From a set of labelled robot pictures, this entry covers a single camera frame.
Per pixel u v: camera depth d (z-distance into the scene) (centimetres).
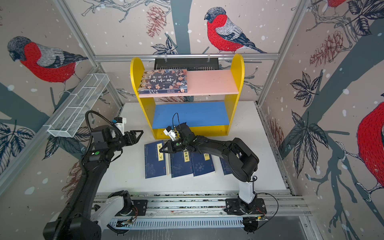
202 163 88
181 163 88
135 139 69
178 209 74
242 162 48
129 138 67
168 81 73
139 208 73
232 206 73
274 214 70
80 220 37
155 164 79
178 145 74
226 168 86
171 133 80
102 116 65
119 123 68
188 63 92
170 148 73
